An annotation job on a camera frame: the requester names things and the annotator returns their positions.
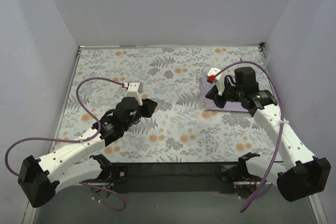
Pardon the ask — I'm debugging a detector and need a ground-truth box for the clear faceted tumbler glass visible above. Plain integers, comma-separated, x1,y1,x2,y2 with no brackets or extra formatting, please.
201,66,211,86

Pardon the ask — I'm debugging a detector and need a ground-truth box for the clear wine glass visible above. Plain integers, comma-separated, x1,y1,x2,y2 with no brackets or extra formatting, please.
261,51,271,66

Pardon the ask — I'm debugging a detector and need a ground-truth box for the clear champagne flute glass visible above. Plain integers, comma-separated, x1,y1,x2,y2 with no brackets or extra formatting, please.
240,53,253,61

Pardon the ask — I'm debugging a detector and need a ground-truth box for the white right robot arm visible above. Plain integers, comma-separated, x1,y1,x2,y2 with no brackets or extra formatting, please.
205,67,331,202

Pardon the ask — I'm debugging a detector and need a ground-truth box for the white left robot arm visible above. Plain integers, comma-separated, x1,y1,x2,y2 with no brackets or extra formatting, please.
18,97,158,208

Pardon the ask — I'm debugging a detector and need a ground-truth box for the lilac plastic tray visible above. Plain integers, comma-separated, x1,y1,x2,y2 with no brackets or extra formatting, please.
199,79,247,112

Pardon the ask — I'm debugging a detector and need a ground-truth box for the floral patterned tablecloth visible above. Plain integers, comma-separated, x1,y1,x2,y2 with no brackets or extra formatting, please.
52,46,275,162

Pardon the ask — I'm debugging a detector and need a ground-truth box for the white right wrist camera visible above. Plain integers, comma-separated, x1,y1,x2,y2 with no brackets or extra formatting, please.
206,67,227,97

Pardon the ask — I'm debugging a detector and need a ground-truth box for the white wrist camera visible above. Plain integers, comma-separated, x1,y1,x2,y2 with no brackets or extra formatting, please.
122,82,143,109
206,67,227,97

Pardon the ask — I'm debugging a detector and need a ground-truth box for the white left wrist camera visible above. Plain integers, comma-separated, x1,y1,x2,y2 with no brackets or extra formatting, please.
122,82,143,109

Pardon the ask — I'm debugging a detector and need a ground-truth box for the aluminium frame rail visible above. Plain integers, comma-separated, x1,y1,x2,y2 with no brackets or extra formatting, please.
31,155,274,187

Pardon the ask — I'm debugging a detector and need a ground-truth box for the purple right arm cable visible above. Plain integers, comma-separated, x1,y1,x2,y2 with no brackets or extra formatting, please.
214,61,287,214

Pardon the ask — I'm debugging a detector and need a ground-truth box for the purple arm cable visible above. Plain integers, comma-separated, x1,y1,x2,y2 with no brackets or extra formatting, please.
214,61,287,214
5,77,127,211

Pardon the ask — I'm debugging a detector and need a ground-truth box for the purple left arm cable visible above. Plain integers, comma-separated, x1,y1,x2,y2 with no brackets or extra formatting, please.
5,77,127,211

